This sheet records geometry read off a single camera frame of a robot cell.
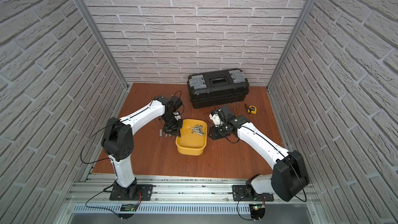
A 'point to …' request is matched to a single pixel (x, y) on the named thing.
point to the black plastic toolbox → (217, 87)
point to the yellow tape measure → (251, 109)
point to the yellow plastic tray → (188, 144)
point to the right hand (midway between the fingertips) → (214, 134)
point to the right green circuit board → (257, 211)
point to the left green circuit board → (129, 207)
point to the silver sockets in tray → (198, 129)
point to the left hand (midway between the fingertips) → (183, 133)
